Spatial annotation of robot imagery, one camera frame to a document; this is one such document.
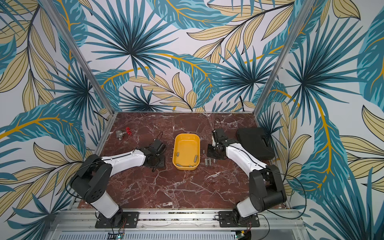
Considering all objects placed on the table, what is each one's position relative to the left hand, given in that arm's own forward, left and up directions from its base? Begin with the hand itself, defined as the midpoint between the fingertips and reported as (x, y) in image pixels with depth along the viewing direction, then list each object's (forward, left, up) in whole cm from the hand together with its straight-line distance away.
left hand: (160, 164), depth 92 cm
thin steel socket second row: (+2, -31, +1) cm, 31 cm away
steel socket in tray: (+7, -11, +1) cm, 13 cm away
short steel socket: (+10, -27, 0) cm, 29 cm away
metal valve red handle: (+21, +31, +2) cm, 37 cm away
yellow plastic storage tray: (+9, -16, +1) cm, 18 cm away
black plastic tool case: (+14, -60, +7) cm, 62 cm away
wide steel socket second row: (+2, -28, 0) cm, 28 cm away
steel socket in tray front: (+4, -22, 0) cm, 22 cm away
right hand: (+5, -30, +7) cm, 31 cm away
